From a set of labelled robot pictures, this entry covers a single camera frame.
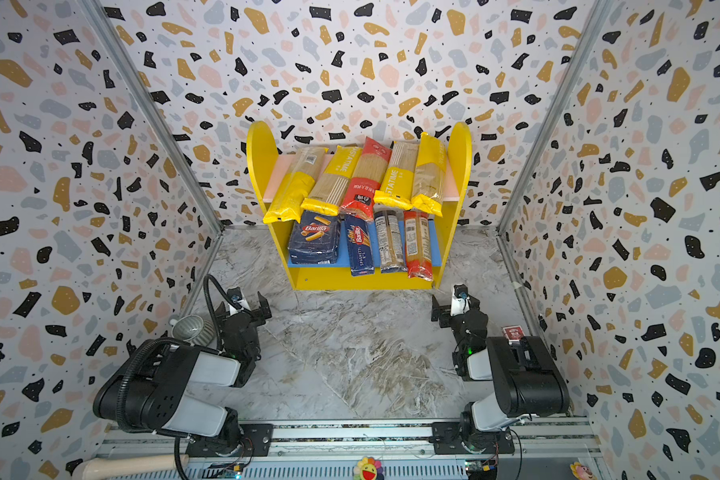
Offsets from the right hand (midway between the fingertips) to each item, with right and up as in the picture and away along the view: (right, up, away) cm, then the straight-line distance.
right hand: (448, 289), depth 90 cm
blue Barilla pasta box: (-41, +15, +2) cm, 44 cm away
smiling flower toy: (-23, -39, -21) cm, 50 cm away
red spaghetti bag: (-9, +13, +4) cm, 16 cm away
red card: (+21, -14, +2) cm, 25 cm away
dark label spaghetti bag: (-17, +14, +5) cm, 23 cm away
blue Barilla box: (-27, +16, +5) cm, 32 cm away
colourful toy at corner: (+26, -40, -21) cm, 52 cm away
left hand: (-61, -1, -3) cm, 61 cm away
